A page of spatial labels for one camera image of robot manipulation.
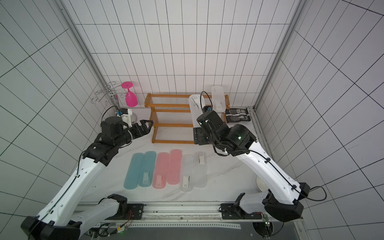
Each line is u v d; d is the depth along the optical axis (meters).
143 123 0.63
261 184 0.82
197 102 0.67
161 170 0.88
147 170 0.87
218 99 0.86
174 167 0.88
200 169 0.87
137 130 0.62
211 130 0.44
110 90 0.90
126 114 0.63
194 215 0.73
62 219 0.38
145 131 0.63
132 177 0.85
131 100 1.03
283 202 0.38
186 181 0.81
